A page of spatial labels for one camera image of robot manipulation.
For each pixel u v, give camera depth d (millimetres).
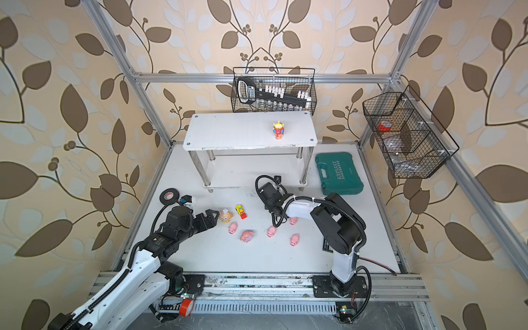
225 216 868
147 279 531
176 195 989
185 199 738
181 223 630
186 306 674
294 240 843
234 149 737
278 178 854
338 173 1018
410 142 796
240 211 924
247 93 866
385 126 807
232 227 879
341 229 481
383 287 766
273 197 737
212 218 760
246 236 823
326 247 823
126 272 495
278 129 709
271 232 864
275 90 826
